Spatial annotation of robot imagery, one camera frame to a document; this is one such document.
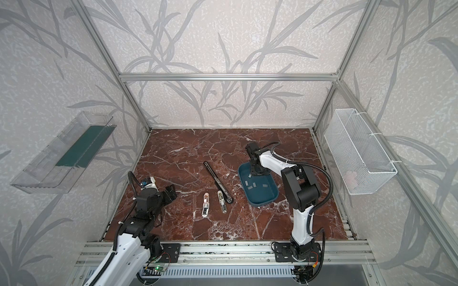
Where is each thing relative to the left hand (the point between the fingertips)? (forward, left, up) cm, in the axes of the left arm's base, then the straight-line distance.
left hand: (171, 183), depth 84 cm
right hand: (+14, -43, -7) cm, 46 cm away
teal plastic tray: (+1, -43, -9) cm, 44 cm away
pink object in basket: (-3, -78, +13) cm, 79 cm away
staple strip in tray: (+4, -40, -9) cm, 42 cm away
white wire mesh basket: (-5, -75, +26) cm, 80 cm away
